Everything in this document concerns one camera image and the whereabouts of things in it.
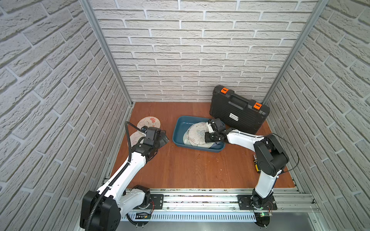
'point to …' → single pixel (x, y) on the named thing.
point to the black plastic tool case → (236, 112)
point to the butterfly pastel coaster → (196, 135)
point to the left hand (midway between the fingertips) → (162, 137)
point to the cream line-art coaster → (189, 136)
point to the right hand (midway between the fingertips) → (206, 137)
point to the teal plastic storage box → (180, 123)
